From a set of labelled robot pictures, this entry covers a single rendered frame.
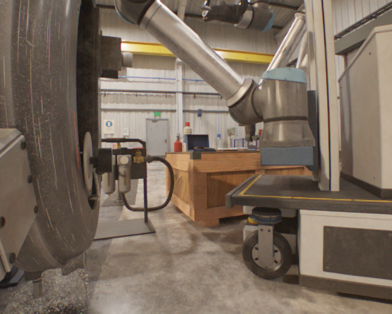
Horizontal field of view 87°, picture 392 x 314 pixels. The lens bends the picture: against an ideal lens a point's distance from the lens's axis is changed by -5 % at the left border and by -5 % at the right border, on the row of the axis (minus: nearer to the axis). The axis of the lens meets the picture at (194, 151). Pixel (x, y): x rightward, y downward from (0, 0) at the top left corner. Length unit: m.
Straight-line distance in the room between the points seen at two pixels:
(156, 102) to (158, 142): 2.05
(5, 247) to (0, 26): 0.21
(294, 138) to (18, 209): 0.68
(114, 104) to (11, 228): 11.41
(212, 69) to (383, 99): 0.56
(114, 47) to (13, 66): 0.43
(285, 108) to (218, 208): 0.86
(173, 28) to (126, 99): 10.81
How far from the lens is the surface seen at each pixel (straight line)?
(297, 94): 0.79
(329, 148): 0.92
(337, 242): 0.78
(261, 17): 1.10
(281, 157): 0.74
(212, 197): 1.42
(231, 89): 0.89
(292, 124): 0.76
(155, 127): 11.32
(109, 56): 0.68
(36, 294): 0.70
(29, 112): 0.29
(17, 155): 0.26
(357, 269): 0.82
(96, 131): 0.55
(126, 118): 11.44
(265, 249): 0.87
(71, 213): 0.37
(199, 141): 1.55
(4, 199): 0.24
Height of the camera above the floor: 0.48
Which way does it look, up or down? level
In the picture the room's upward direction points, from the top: 1 degrees counter-clockwise
